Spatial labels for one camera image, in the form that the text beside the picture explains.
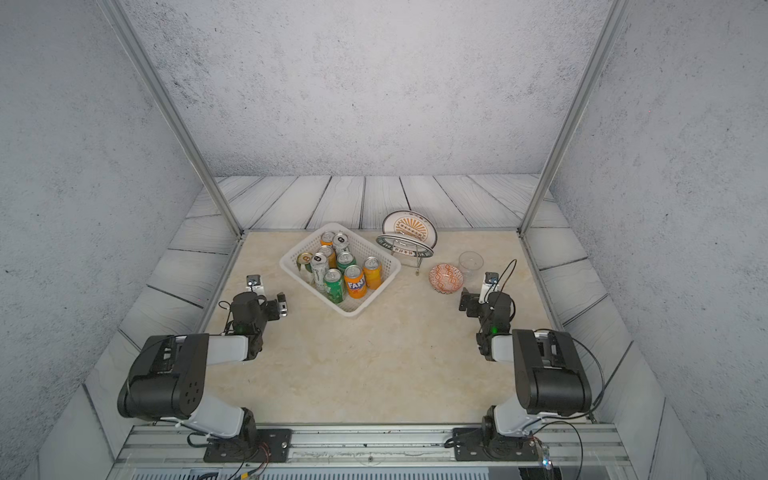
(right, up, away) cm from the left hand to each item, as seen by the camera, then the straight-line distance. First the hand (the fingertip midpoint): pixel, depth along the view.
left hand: (270, 293), depth 95 cm
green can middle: (+23, +11, +4) cm, 25 cm away
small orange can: (+17, +13, +6) cm, 22 cm away
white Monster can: (+16, +8, -1) cm, 18 cm away
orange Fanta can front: (+27, +4, -1) cm, 27 cm away
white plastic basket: (+25, -5, +3) cm, 25 cm away
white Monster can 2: (+21, +16, +4) cm, 27 cm away
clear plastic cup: (+65, +9, +11) cm, 67 cm away
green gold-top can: (+10, +10, +3) cm, 14 cm away
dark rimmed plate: (+42, +15, +1) cm, 45 cm away
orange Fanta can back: (+16, +18, +9) cm, 25 cm away
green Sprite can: (+20, +3, -1) cm, 20 cm away
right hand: (+66, +2, -1) cm, 66 cm away
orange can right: (+32, +7, +1) cm, 33 cm away
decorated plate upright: (+45, +23, +7) cm, 50 cm away
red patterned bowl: (+57, +4, +10) cm, 58 cm away
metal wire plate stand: (+47, +10, +13) cm, 50 cm away
